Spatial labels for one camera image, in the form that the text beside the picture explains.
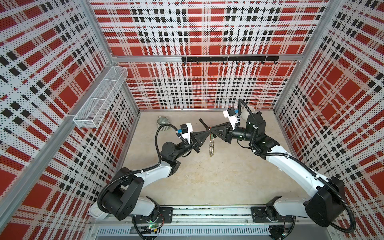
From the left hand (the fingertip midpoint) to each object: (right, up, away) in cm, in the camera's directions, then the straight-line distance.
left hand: (212, 131), depth 69 cm
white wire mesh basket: (-72, +11, +22) cm, 76 cm away
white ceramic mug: (+33, +15, +43) cm, 56 cm away
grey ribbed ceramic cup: (-35, +6, +43) cm, 55 cm away
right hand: (+1, +1, -1) cm, 1 cm away
